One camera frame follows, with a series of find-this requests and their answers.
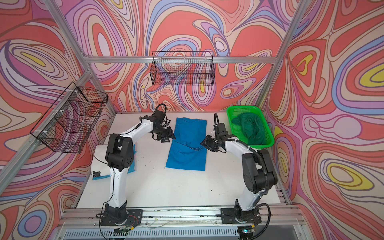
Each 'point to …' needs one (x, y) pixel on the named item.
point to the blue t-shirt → (187, 152)
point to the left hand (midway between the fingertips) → (176, 137)
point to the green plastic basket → (233, 111)
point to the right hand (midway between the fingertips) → (204, 147)
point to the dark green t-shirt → (252, 126)
